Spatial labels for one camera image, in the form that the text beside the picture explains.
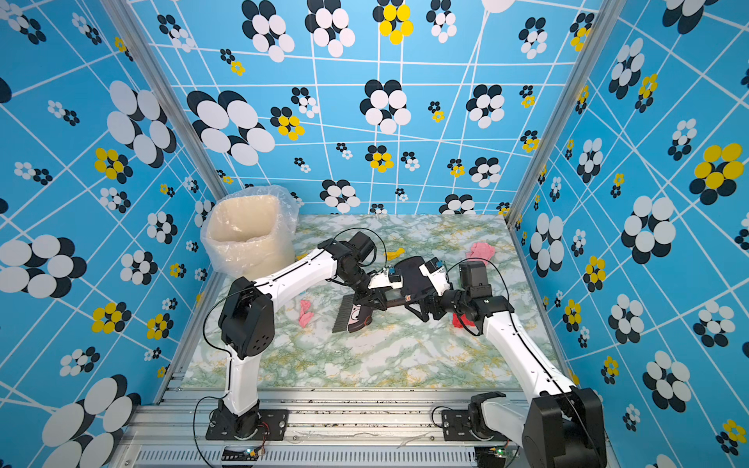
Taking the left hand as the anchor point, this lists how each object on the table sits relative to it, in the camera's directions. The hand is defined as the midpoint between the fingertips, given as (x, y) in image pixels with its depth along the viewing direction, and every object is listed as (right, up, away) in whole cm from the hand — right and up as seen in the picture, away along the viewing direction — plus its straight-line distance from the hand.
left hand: (386, 301), depth 85 cm
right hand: (+9, +2, -4) cm, 10 cm away
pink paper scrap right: (+36, +14, +23) cm, 45 cm away
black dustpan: (+8, +6, -8) cm, 13 cm away
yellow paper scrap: (+2, +13, +23) cm, 26 cm away
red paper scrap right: (+22, -8, +4) cm, 24 cm away
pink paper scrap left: (-26, -6, +8) cm, 28 cm away
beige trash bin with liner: (-46, +21, +13) cm, 52 cm away
